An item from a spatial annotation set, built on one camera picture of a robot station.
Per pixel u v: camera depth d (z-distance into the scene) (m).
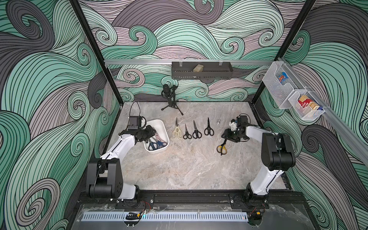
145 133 0.77
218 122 1.07
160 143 0.95
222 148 0.92
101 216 0.70
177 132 1.01
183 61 0.94
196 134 1.00
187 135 1.00
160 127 1.04
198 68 0.90
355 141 0.51
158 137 0.98
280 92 0.83
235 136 0.84
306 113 0.63
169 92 0.97
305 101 0.66
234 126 0.92
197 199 0.75
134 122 0.69
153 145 0.95
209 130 1.03
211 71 0.95
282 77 0.83
